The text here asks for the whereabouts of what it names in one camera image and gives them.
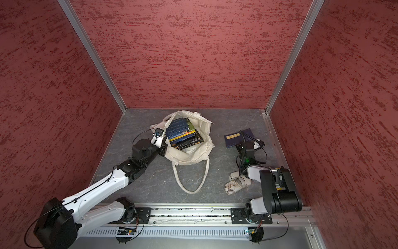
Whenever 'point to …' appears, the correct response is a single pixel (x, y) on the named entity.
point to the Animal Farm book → (190, 126)
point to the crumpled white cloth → (232, 187)
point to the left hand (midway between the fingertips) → (165, 139)
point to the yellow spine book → (186, 135)
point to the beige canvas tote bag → (194, 154)
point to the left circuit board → (123, 231)
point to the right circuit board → (256, 233)
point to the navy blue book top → (236, 138)
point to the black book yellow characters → (182, 145)
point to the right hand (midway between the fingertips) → (239, 141)
